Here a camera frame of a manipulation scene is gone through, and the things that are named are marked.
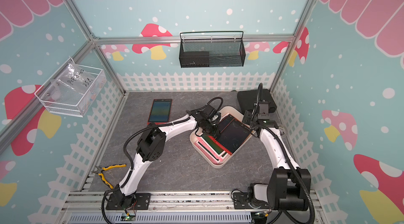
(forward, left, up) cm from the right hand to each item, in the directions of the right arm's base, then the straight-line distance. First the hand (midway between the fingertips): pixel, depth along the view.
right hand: (249, 115), depth 86 cm
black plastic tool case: (+25, -6, -14) cm, 29 cm away
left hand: (-6, +17, -13) cm, 22 cm away
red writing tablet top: (+17, +57, -17) cm, 62 cm away
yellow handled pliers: (-23, +81, -15) cm, 86 cm away
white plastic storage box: (+10, +8, -9) cm, 16 cm away
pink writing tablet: (-13, +19, -15) cm, 27 cm away
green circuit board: (-45, +61, -18) cm, 78 cm away
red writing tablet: (-3, +8, -15) cm, 17 cm away
